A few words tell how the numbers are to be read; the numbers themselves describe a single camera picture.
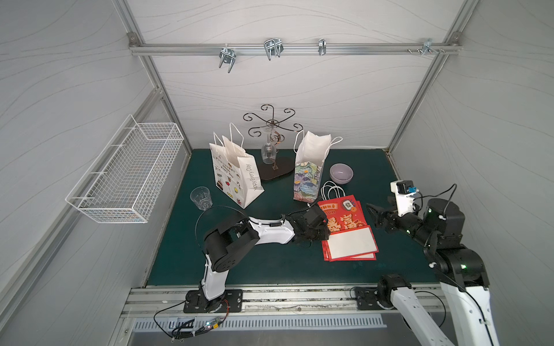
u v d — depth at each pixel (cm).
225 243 48
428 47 76
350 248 86
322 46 78
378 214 56
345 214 94
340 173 107
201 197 98
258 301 75
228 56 78
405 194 53
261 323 70
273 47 77
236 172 84
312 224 70
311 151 99
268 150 93
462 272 41
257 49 77
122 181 69
